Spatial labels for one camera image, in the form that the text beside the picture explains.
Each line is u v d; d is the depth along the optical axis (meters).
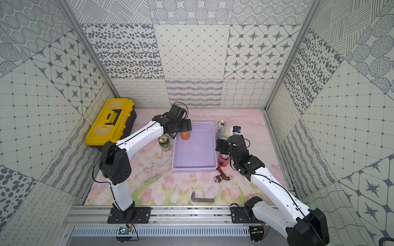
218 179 0.83
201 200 0.78
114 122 0.90
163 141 0.89
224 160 0.84
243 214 0.73
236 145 0.57
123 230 0.71
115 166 0.47
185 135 0.99
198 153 1.00
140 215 0.73
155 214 0.75
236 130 0.69
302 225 0.38
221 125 0.93
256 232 0.72
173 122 0.67
